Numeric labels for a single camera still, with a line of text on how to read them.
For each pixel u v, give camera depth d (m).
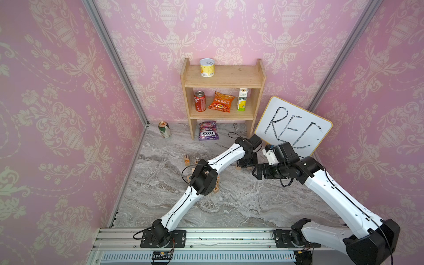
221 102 0.97
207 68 0.79
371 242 0.37
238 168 0.96
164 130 1.06
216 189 0.87
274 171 0.65
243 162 0.86
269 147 0.71
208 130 1.13
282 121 0.95
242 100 0.91
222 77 0.84
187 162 0.97
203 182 0.63
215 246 0.73
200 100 0.90
